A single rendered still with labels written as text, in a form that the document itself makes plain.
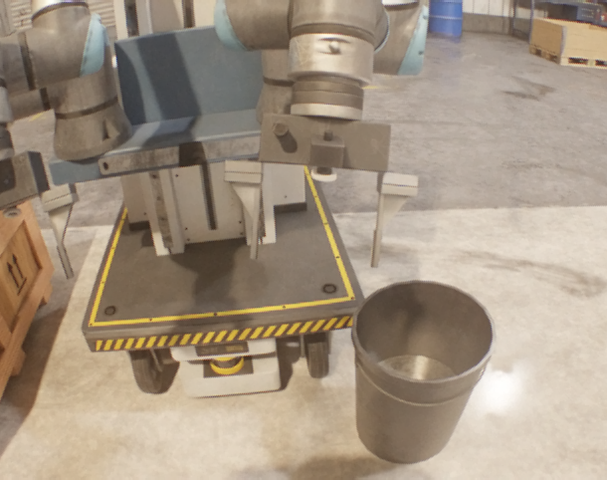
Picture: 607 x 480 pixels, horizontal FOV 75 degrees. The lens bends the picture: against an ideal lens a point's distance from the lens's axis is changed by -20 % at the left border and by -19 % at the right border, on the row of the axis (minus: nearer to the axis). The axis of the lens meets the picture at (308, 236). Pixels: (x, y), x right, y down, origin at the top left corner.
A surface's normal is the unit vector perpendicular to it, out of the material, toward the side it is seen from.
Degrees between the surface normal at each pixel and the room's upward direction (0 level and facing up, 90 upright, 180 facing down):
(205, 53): 90
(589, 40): 90
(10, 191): 66
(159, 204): 90
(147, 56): 90
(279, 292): 0
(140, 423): 0
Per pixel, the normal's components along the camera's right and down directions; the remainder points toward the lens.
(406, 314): 0.14, 0.49
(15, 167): 0.23, 0.14
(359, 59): 0.60, 0.17
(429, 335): -0.47, 0.45
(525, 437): -0.04, -0.84
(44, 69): 0.53, 0.65
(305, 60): -0.55, 0.09
